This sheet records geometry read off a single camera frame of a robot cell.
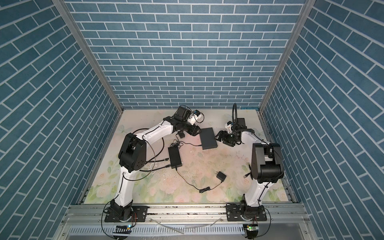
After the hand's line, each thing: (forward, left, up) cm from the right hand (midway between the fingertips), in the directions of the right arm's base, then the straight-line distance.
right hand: (218, 138), depth 95 cm
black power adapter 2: (-22, -2, -6) cm, 23 cm away
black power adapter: (+5, +25, -5) cm, 26 cm away
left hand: (+4, +13, +4) cm, 14 cm away
